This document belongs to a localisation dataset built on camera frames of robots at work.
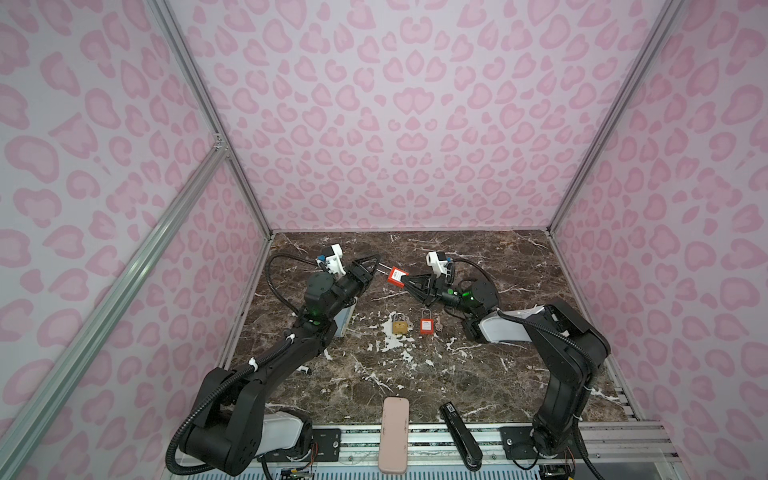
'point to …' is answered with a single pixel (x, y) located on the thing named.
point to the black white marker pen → (302, 368)
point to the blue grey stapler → (342, 319)
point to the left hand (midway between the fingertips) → (383, 254)
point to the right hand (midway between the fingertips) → (406, 284)
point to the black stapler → (467, 445)
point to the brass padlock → (400, 324)
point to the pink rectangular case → (394, 435)
